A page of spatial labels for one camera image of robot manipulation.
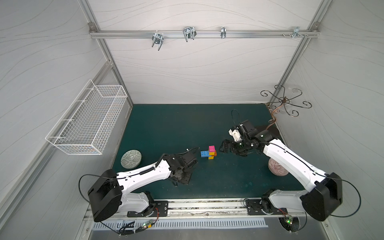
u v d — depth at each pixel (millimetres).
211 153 855
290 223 717
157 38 781
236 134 734
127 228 696
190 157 638
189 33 765
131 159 905
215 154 875
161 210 733
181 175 661
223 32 783
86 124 690
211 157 897
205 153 882
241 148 662
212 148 840
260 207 730
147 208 619
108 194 403
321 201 390
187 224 702
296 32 764
